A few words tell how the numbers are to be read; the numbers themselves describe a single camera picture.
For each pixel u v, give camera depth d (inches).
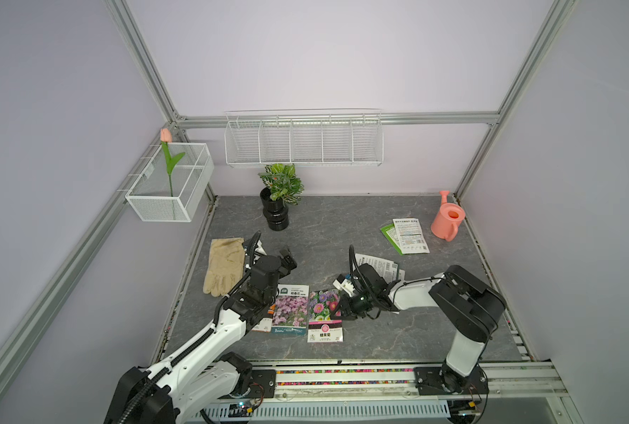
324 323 33.2
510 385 29.2
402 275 37.5
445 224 39.2
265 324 33.4
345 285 33.8
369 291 28.9
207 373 22.6
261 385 28.7
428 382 28.9
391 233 42.5
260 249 27.9
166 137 32.5
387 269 37.9
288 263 29.1
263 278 23.1
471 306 19.0
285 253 29.0
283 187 35.5
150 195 29.7
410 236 41.7
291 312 34.1
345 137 40.9
